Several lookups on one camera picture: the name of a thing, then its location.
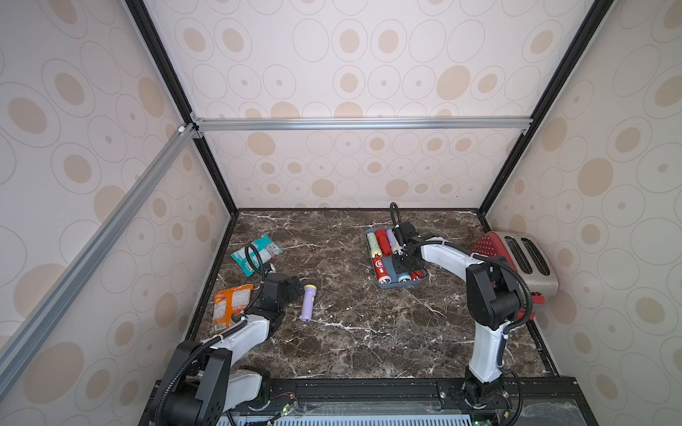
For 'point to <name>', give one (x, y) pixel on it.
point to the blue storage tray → (390, 267)
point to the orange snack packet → (229, 303)
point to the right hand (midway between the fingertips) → (412, 265)
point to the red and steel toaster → (526, 254)
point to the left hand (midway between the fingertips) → (295, 280)
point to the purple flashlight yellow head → (309, 293)
